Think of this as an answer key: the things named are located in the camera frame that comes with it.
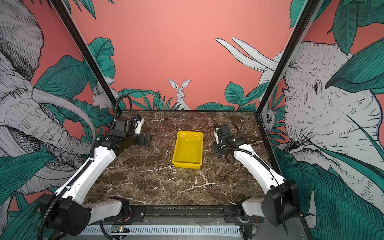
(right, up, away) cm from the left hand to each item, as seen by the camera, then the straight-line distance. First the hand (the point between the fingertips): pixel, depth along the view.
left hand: (143, 132), depth 80 cm
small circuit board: (-7, -46, -10) cm, 47 cm away
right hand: (+39, -8, +2) cm, 40 cm away
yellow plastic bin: (+24, -13, +18) cm, 32 cm away
